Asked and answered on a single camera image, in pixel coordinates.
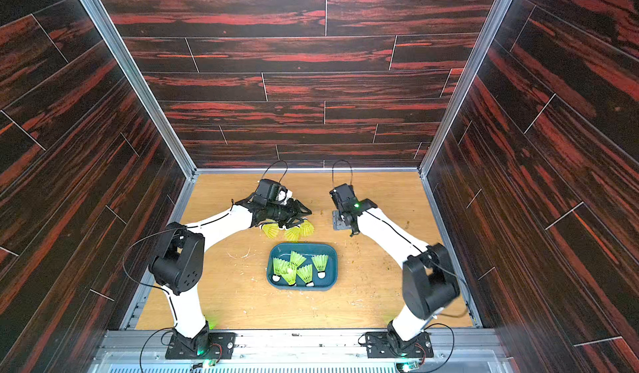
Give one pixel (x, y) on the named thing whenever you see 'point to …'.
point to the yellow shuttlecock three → (276, 277)
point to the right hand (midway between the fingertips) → (355, 217)
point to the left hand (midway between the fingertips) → (311, 216)
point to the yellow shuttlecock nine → (306, 228)
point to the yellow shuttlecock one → (320, 263)
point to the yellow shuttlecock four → (305, 273)
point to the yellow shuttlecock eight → (293, 234)
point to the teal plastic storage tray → (283, 251)
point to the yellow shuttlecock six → (290, 278)
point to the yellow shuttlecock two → (296, 260)
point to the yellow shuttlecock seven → (270, 227)
